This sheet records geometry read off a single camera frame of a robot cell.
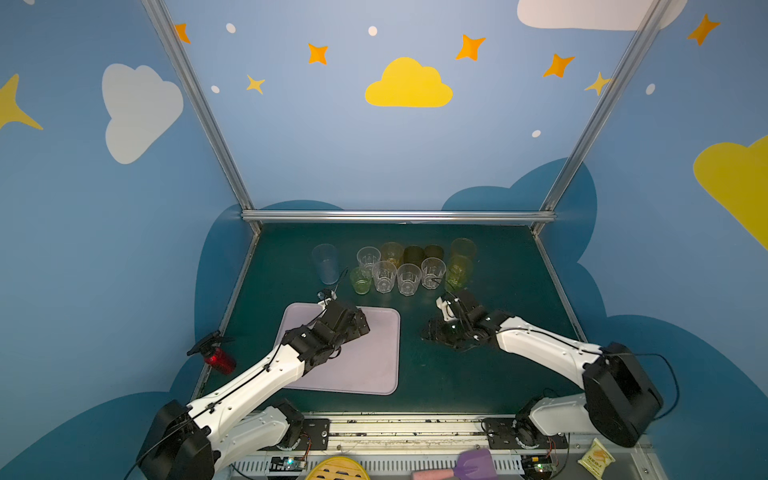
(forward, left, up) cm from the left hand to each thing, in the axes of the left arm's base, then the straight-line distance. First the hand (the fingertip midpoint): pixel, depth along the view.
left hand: (359, 323), depth 82 cm
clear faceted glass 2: (+22, -15, -9) cm, 28 cm away
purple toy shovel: (-31, -29, -10) cm, 44 cm away
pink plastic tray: (-8, -3, -10) cm, 13 cm away
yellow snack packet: (-30, -59, -9) cm, 67 cm away
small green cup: (+21, +1, -8) cm, 23 cm away
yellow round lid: (-32, +3, -9) cm, 34 cm away
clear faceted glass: (+24, -7, -9) cm, 26 cm away
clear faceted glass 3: (+25, -24, -8) cm, 36 cm away
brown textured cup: (+29, -17, -5) cm, 34 cm away
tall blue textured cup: (+27, +13, -5) cm, 30 cm away
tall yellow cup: (+28, -33, +1) cm, 44 cm away
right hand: (-1, -20, -4) cm, 20 cm away
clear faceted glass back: (+30, -1, -6) cm, 31 cm away
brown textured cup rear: (+31, -24, -4) cm, 39 cm away
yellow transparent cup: (+32, -10, -7) cm, 34 cm away
